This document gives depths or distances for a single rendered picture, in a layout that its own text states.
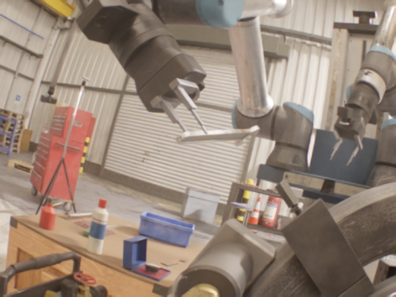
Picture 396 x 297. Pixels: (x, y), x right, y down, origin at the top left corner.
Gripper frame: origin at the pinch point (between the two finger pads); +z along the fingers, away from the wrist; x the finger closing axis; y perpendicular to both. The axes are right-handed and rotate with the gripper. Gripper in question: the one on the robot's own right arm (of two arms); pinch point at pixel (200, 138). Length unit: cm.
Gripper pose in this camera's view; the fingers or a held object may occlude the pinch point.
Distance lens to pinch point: 37.9
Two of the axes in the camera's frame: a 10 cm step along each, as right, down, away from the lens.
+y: 4.0, -0.5, 9.1
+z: 5.6, 8.1, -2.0
